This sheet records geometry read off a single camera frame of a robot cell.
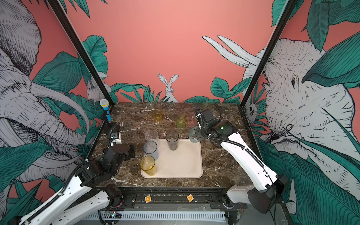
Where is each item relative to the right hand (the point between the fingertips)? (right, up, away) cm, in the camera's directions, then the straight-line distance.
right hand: (199, 129), depth 73 cm
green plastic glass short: (-11, +4, +35) cm, 37 cm away
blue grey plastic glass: (-29, -13, +11) cm, 33 cm away
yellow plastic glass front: (-29, +8, +38) cm, 48 cm away
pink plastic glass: (-2, +4, +34) cm, 35 cm away
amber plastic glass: (-29, -20, +6) cm, 36 cm away
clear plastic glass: (-32, -7, +28) cm, 43 cm away
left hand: (-39, -8, -1) cm, 40 cm away
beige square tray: (-7, -22, +15) cm, 28 cm away
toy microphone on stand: (-59, +15, +14) cm, 62 cm away
